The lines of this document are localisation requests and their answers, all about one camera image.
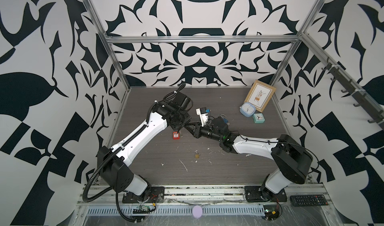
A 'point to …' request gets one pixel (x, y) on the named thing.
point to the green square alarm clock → (258, 118)
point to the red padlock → (176, 135)
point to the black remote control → (298, 200)
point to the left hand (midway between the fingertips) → (188, 118)
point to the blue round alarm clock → (247, 109)
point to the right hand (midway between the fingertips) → (185, 126)
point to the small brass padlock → (197, 155)
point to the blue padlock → (226, 121)
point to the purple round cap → (197, 211)
